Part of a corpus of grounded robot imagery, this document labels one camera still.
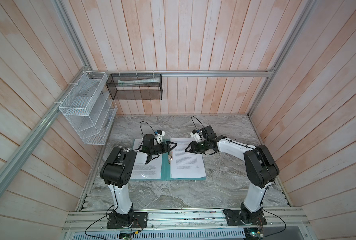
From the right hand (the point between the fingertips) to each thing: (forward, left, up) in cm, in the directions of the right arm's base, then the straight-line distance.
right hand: (187, 150), depth 92 cm
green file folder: (-11, +13, -6) cm, 18 cm away
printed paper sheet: (-7, 0, -6) cm, 9 cm away
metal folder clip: (-2, +11, -5) cm, 12 cm away
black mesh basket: (+42, +37, +18) cm, 59 cm away
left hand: (+2, +8, 0) cm, 8 cm away
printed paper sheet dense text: (-11, +22, -6) cm, 25 cm away
